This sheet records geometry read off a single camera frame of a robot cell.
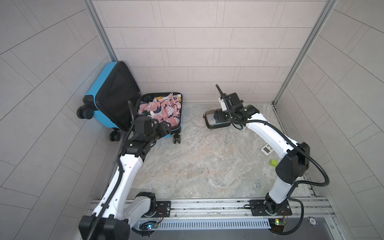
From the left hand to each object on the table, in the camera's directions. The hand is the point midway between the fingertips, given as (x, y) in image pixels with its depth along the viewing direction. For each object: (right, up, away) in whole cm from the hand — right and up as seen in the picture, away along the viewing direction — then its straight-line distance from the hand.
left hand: (170, 123), depth 75 cm
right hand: (+25, +5, +9) cm, 27 cm away
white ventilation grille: (+21, -46, -7) cm, 51 cm away
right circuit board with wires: (+51, -46, -7) cm, 69 cm away
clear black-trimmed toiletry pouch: (+24, +3, -1) cm, 24 cm away
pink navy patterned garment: (-8, +8, +27) cm, 29 cm away
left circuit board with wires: (-7, -44, -10) cm, 46 cm away
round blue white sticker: (+67, -45, -7) cm, 81 cm away
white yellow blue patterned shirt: (-1, +18, +34) cm, 38 cm away
